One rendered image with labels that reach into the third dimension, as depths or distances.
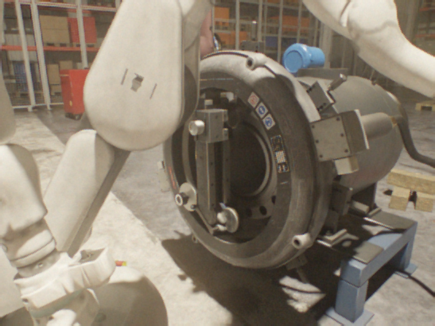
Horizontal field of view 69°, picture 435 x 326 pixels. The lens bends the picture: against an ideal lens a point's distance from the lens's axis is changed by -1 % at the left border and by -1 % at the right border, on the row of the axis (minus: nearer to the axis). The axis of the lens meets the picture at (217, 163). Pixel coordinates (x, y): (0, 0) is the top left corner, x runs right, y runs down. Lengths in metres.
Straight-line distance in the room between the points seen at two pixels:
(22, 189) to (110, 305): 0.61
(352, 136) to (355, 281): 0.66
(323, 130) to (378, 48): 0.24
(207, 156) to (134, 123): 0.61
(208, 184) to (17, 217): 0.77
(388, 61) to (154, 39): 0.44
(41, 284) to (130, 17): 0.37
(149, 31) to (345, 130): 0.52
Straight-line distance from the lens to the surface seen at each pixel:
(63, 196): 0.65
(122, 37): 0.50
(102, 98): 0.52
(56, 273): 0.48
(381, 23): 0.71
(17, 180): 0.44
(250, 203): 1.20
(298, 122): 0.87
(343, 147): 0.82
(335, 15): 0.74
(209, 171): 1.11
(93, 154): 0.59
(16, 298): 0.75
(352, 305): 1.39
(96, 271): 0.45
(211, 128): 0.99
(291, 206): 0.91
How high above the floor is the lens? 0.93
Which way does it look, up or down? 17 degrees down
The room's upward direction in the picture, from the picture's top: straight up
